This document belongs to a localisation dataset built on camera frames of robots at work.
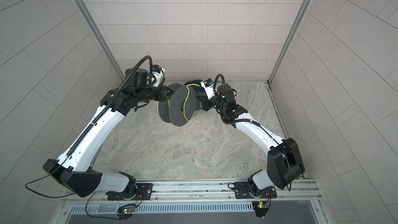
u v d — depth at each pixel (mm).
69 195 439
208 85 658
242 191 710
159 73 606
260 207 680
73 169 373
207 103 691
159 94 598
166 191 722
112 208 692
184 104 597
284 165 413
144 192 710
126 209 642
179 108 677
